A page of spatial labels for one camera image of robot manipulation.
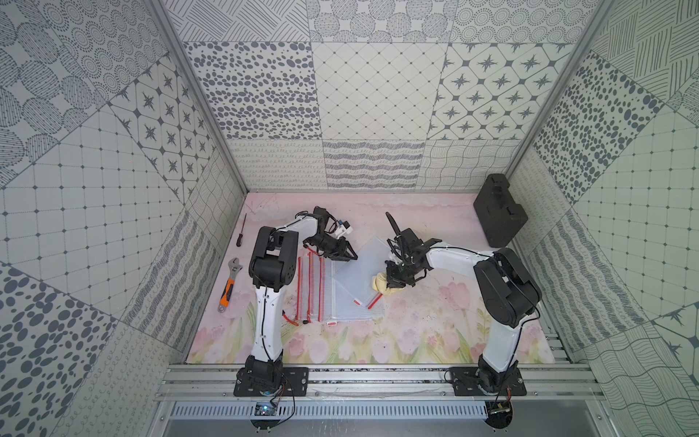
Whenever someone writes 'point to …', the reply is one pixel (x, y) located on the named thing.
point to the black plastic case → (501, 218)
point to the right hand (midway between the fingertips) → (386, 288)
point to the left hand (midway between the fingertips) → (361, 261)
